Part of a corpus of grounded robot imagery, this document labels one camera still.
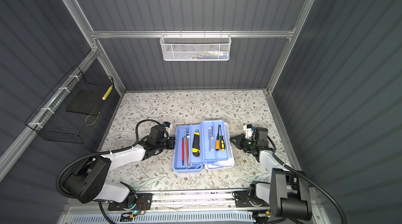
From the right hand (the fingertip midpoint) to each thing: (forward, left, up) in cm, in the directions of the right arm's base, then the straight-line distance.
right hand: (231, 140), depth 86 cm
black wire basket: (+3, +77, +23) cm, 81 cm away
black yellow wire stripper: (-3, +20, +2) cm, 20 cm away
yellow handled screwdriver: (-4, +8, +6) cm, 11 cm away
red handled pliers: (-3, +26, -6) cm, 27 cm away
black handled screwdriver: (-6, +6, +7) cm, 11 cm away
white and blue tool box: (-6, +13, +5) cm, 15 cm away
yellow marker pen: (+15, +66, +22) cm, 71 cm away
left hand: (+2, +31, -3) cm, 31 cm away
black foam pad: (+9, +73, +23) cm, 77 cm away
